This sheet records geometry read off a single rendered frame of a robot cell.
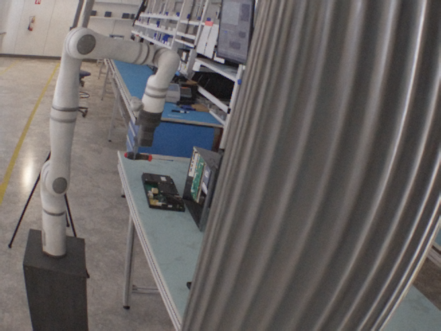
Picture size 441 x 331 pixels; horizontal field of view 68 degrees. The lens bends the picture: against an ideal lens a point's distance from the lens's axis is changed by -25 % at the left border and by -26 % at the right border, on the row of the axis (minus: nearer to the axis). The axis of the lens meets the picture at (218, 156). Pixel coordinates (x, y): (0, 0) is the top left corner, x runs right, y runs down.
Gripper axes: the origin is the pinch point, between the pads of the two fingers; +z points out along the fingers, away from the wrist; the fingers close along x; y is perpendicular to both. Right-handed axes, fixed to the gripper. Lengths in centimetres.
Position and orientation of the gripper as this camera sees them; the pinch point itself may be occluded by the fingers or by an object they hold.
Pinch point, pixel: (133, 158)
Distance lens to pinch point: 137.8
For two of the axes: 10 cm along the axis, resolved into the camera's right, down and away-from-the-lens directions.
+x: -2.7, -4.7, 8.4
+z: -2.6, 8.8, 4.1
